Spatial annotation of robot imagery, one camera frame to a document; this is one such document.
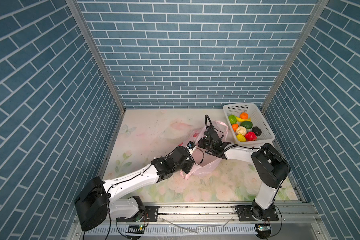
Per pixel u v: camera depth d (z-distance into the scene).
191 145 0.69
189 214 0.75
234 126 1.04
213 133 0.75
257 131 1.02
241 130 1.01
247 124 1.05
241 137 0.96
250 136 0.97
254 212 0.67
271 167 0.49
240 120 1.10
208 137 0.74
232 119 1.06
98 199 0.39
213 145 0.74
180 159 0.60
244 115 1.12
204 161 0.66
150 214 0.74
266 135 0.98
